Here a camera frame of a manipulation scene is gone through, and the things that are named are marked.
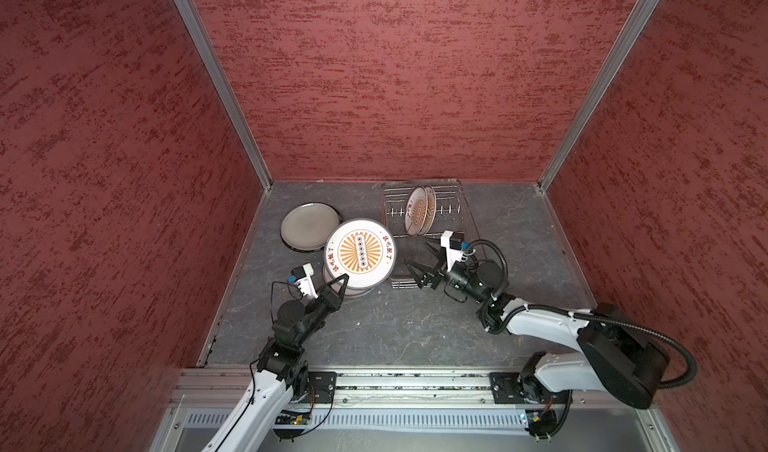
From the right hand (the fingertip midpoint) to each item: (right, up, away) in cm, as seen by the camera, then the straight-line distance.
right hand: (409, 255), depth 74 cm
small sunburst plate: (+4, +11, +29) cm, 31 cm away
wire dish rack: (+15, +12, +29) cm, 35 cm away
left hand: (-16, -8, +5) cm, 18 cm away
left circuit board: (-29, -40, -2) cm, 49 cm away
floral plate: (-16, -10, +4) cm, 19 cm away
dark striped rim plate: (-35, -2, +24) cm, 42 cm away
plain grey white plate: (-35, +6, +32) cm, 48 cm away
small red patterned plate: (-13, +1, +5) cm, 14 cm away
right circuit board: (+32, -40, -3) cm, 51 cm away
